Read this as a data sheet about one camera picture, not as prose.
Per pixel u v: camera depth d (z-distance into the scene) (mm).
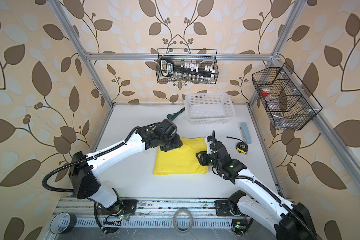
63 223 708
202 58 910
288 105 736
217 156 602
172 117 1113
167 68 864
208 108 1175
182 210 727
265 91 806
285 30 790
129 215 722
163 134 596
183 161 886
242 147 935
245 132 992
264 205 461
